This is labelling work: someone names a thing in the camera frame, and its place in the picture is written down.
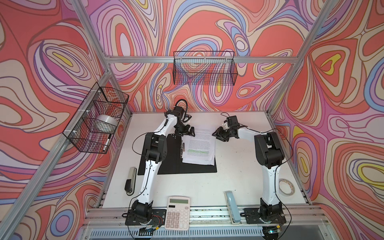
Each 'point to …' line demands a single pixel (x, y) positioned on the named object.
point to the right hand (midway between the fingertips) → (215, 137)
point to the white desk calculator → (177, 213)
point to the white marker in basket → (106, 144)
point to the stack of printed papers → (200, 148)
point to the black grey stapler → (130, 182)
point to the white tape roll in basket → (106, 123)
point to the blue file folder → (173, 162)
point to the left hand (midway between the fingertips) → (190, 133)
